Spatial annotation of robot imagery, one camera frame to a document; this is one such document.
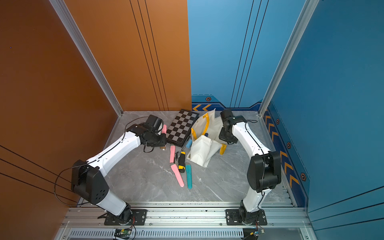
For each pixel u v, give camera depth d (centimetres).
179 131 104
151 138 69
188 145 99
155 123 67
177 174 87
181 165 89
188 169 89
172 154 96
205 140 80
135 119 72
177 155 94
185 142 100
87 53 85
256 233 69
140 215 74
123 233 71
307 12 71
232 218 72
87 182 42
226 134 74
